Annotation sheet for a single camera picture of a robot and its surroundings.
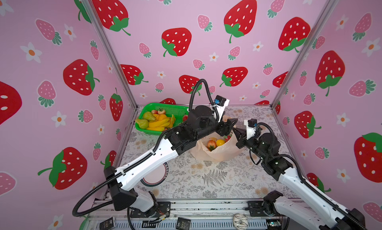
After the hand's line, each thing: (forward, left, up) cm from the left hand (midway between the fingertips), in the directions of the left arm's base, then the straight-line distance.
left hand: (232, 115), depth 60 cm
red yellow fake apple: (+7, +5, -37) cm, 38 cm away
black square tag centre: (-34, +21, -40) cm, 56 cm away
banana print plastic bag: (-3, -2, -26) cm, 26 cm away
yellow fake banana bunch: (+21, +38, -33) cm, 55 cm away
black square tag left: (-34, +56, -40) cm, 77 cm away
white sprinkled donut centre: (-32, -7, -40) cm, 52 cm away
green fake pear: (+28, +49, -32) cm, 65 cm away
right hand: (+3, -3, -13) cm, 14 cm away
